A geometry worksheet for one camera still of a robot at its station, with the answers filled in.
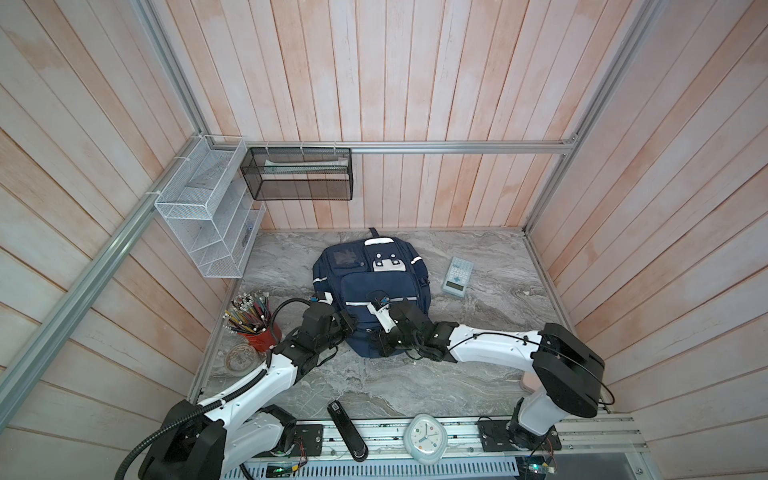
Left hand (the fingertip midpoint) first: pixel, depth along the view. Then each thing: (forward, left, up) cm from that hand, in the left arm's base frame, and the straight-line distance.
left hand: (359, 322), depth 83 cm
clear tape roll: (-7, +36, -11) cm, 38 cm away
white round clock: (-27, -17, -7) cm, 33 cm away
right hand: (-4, -3, -2) cm, 5 cm away
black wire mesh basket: (+50, +23, +15) cm, 57 cm away
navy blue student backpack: (+21, +4, -4) cm, 22 cm away
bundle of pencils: (0, +30, +6) cm, 30 cm away
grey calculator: (+22, -34, -9) cm, 42 cm away
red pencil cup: (-4, +28, -3) cm, 28 cm away
